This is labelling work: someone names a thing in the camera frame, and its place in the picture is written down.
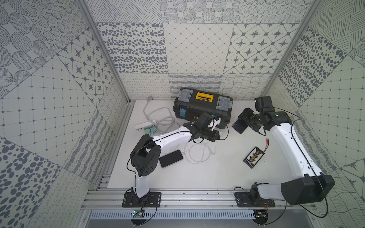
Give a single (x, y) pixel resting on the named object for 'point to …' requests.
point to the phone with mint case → (170, 158)
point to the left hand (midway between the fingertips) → (217, 132)
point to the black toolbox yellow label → (190, 103)
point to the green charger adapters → (148, 130)
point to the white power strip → (143, 126)
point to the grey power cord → (149, 98)
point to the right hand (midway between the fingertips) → (243, 121)
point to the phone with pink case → (239, 125)
